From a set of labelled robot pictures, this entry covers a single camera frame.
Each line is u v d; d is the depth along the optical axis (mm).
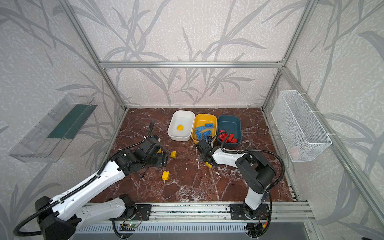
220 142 958
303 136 610
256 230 722
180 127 1073
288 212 753
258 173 467
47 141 638
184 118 1165
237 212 735
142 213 729
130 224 708
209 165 864
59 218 385
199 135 990
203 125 1085
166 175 844
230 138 999
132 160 506
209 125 1071
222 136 991
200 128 1079
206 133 1019
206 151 721
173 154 899
